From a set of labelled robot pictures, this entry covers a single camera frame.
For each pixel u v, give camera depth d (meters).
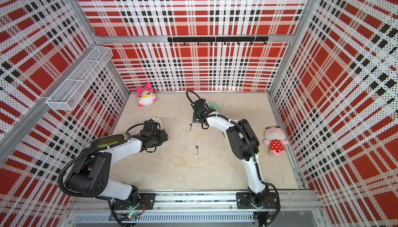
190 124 1.02
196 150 0.91
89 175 0.44
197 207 0.73
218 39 0.89
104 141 0.90
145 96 1.09
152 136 0.73
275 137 0.89
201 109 0.78
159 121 1.01
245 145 0.54
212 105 1.13
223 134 0.98
